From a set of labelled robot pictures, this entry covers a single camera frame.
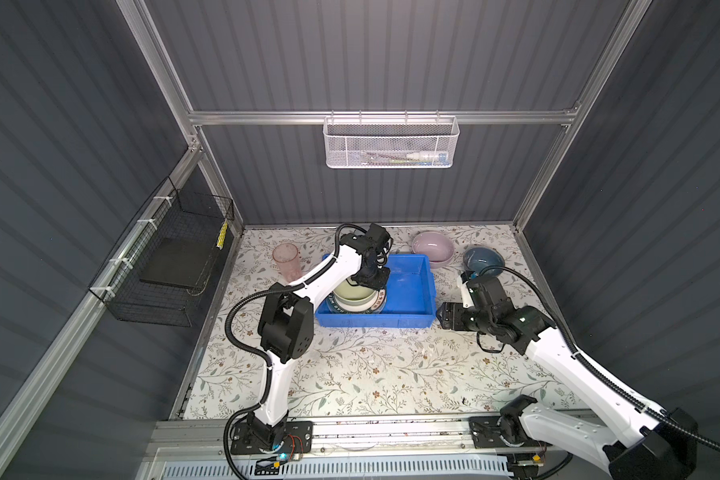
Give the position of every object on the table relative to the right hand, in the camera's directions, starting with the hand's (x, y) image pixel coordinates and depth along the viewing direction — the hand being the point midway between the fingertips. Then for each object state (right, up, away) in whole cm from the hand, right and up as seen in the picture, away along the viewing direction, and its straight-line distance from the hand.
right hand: (451, 315), depth 79 cm
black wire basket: (-75, +27, -2) cm, 80 cm away
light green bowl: (-26, +3, +14) cm, 30 cm away
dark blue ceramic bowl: (+17, +15, +26) cm, 34 cm away
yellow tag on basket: (-63, +20, +3) cm, 67 cm away
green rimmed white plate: (-26, -1, +12) cm, 28 cm away
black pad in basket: (-68, +15, -9) cm, 70 cm away
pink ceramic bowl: (+4, +19, +30) cm, 36 cm away
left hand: (-19, +7, +12) cm, 24 cm away
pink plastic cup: (-49, +15, +19) cm, 55 cm away
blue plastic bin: (-8, +1, +22) cm, 23 cm away
